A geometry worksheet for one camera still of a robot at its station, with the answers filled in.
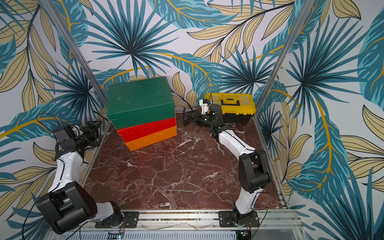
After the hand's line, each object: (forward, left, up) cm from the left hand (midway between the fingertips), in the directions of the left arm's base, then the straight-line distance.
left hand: (102, 127), depth 79 cm
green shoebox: (+9, -20, +10) cm, 24 cm away
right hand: (+8, -43, +3) cm, 44 cm away
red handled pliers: (+26, -43, -23) cm, 55 cm away
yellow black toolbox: (+27, -77, -9) cm, 82 cm away
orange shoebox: (+5, -22, -17) cm, 28 cm away
